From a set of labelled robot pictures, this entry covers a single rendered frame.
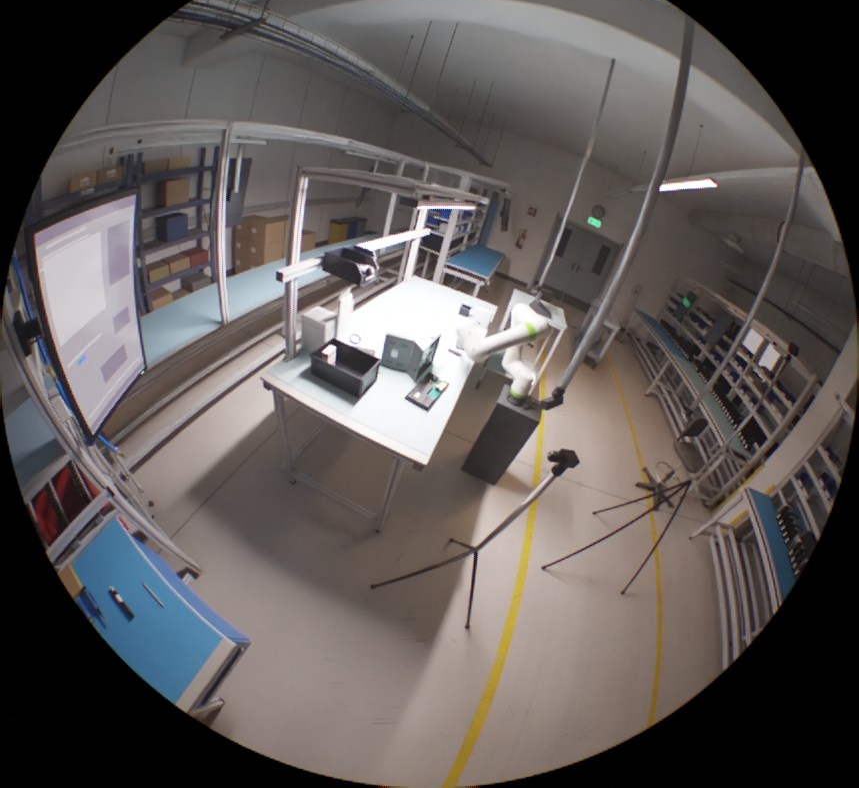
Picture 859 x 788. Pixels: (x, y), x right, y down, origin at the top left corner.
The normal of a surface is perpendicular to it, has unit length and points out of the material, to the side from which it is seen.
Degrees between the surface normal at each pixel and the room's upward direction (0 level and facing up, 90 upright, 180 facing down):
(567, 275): 90
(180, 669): 0
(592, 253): 90
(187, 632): 0
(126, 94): 90
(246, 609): 0
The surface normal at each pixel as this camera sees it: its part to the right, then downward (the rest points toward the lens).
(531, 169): -0.33, 0.47
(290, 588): 0.24, -0.80
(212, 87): 0.91, 0.38
